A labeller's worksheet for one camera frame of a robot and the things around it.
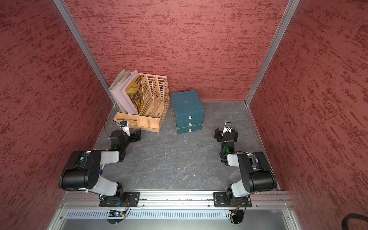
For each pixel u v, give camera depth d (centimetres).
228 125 79
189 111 85
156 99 110
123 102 93
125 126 81
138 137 87
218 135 85
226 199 74
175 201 74
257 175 45
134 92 97
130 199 75
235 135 86
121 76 95
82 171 45
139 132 88
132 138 84
